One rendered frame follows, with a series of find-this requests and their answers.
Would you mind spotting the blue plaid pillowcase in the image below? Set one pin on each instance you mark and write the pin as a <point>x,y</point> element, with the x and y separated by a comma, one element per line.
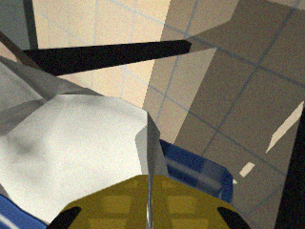
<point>183,166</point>

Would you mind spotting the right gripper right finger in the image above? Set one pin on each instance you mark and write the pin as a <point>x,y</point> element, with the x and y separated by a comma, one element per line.
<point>179,206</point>

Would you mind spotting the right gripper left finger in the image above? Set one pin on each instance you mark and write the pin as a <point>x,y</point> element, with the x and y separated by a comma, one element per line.
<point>120,206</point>

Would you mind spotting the white pillow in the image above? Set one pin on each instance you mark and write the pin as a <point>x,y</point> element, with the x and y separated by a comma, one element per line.
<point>60,142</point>

